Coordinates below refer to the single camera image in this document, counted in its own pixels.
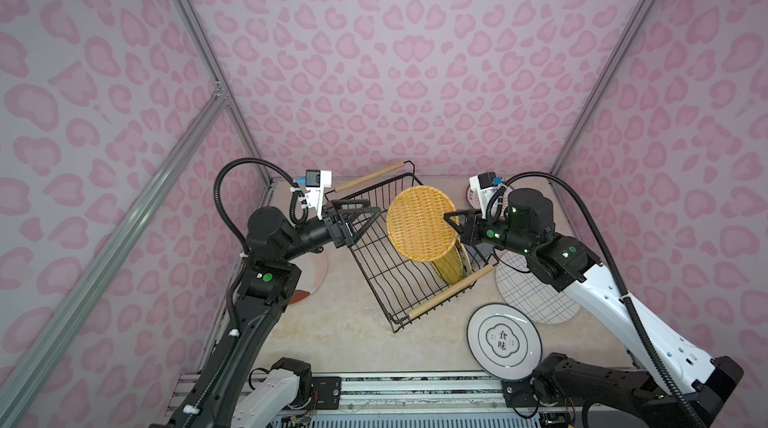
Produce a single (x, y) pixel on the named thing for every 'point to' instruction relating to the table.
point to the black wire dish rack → (404, 286)
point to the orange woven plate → (417, 226)
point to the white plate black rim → (504, 341)
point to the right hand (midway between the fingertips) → (447, 215)
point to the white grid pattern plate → (527, 296)
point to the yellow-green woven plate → (456, 264)
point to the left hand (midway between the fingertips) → (374, 207)
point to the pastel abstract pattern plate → (313, 267)
